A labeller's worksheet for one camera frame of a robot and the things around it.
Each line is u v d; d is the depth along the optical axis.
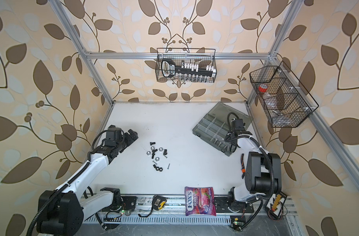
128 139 0.77
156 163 0.89
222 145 0.96
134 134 0.79
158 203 0.72
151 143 0.96
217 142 0.96
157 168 0.87
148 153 0.93
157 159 0.91
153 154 0.93
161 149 0.94
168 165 0.88
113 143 0.65
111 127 0.77
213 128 1.03
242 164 0.87
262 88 0.88
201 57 0.91
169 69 0.85
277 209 0.72
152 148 0.95
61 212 0.39
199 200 0.74
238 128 0.72
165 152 0.93
